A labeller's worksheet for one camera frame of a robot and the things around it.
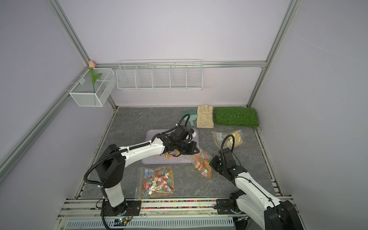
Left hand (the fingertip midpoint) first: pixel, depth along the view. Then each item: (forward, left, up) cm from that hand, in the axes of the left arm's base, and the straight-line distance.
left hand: (200, 153), depth 80 cm
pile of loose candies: (+5, +19, -11) cm, 22 cm away
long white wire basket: (+51, +22, +19) cm, 58 cm away
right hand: (-1, -6, -9) cm, 11 cm away
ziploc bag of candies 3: (-11, +27, -11) cm, 31 cm away
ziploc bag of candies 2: (-2, -1, -8) cm, 9 cm away
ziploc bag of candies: (-1, -13, +15) cm, 19 cm away
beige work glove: (+36, -9, -13) cm, 39 cm away
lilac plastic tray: (+2, +10, -12) cm, 16 cm away
